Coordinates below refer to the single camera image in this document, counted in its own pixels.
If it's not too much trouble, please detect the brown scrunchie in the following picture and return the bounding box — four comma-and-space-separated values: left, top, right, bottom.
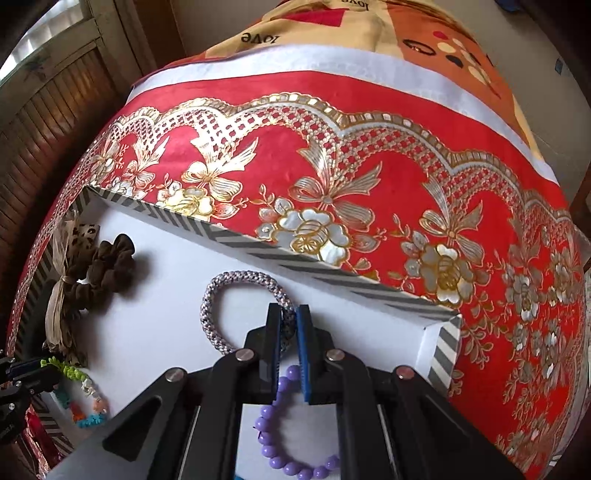
60, 234, 137, 315

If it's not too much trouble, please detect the window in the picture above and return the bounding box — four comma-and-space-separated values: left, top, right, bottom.
0, 0, 95, 81

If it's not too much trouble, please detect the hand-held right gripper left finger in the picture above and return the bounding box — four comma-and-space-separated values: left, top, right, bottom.
44, 302, 283, 480

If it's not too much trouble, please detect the white tray with striped rim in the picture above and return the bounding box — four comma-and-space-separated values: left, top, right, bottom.
9, 186, 462, 480

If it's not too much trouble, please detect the silver purple woven bracelet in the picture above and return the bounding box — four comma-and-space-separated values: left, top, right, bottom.
200, 271, 296, 355

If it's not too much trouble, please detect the orange printed blanket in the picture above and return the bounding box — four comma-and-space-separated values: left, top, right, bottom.
203, 0, 541, 139

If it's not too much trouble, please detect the red floral gold-patterned cloth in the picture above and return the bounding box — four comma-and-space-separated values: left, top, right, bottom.
7, 46, 587, 480

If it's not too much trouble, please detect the leopard print hair bow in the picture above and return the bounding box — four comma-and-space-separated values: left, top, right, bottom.
42, 210, 101, 367

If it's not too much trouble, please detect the purple bead bracelet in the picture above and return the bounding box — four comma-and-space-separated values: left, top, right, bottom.
254, 364, 341, 480

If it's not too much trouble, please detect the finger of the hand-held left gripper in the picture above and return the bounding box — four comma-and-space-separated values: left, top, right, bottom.
0, 356, 61, 394

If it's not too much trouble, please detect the brown wooden shutter door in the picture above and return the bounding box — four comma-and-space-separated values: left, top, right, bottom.
0, 46, 134, 301

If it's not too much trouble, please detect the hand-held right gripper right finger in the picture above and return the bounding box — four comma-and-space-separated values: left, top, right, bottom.
297, 304, 527, 480

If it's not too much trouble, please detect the multicolour bead bracelet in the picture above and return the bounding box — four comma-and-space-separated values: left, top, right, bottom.
41, 357, 109, 429

